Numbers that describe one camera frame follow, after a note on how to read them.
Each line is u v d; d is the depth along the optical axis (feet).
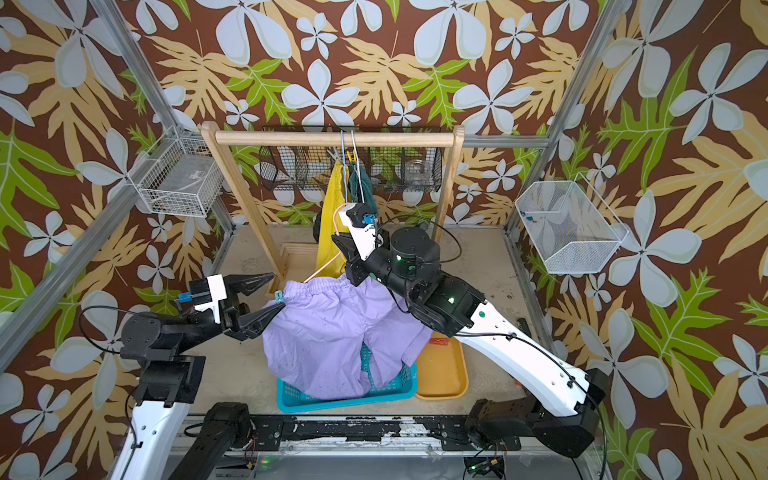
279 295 1.85
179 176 2.83
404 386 2.64
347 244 1.66
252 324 1.61
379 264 1.61
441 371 2.78
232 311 1.64
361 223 1.45
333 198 2.84
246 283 1.83
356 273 1.62
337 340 2.60
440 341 2.90
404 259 1.32
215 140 1.99
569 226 2.75
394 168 3.30
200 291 1.41
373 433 2.47
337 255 1.88
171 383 1.52
